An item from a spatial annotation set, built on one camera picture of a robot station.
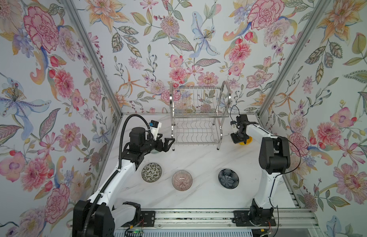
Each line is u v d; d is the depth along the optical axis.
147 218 0.74
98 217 0.39
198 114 1.35
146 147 0.66
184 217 0.75
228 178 0.86
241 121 0.84
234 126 0.94
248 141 0.88
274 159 0.55
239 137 0.88
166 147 0.70
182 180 0.86
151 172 0.90
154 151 0.72
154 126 0.68
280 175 0.56
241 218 0.73
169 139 0.71
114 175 0.48
